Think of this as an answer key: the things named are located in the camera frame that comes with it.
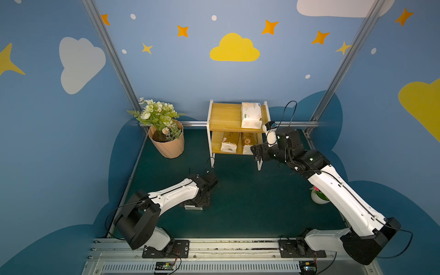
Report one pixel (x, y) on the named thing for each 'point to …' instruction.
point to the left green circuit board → (164, 266)
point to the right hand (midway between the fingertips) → (264, 143)
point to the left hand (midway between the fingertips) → (197, 200)
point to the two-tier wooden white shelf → (226, 117)
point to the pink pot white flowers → (166, 129)
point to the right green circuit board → (307, 267)
